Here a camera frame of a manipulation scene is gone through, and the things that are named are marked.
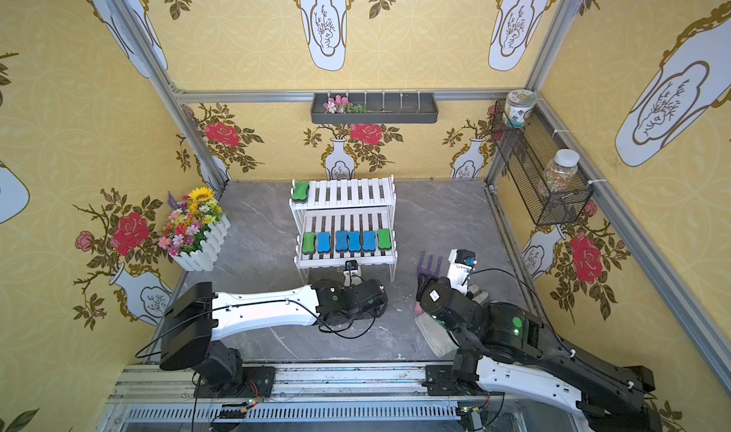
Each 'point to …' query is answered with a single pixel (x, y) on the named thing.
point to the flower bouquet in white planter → (195, 230)
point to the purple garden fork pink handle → (428, 269)
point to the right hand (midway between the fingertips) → (426, 278)
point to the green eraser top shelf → (301, 190)
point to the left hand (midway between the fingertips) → (361, 299)
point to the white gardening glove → (437, 334)
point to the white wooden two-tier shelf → (344, 220)
